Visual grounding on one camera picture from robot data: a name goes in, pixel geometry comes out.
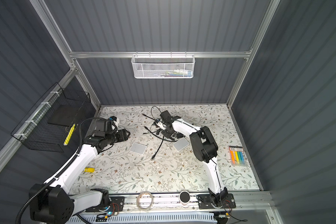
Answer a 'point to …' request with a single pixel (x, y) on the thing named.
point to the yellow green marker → (69, 135)
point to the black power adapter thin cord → (152, 132)
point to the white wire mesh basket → (163, 66)
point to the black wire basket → (50, 128)
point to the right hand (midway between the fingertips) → (169, 132)
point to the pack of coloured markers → (237, 156)
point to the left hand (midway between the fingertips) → (125, 133)
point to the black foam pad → (68, 115)
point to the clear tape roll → (152, 200)
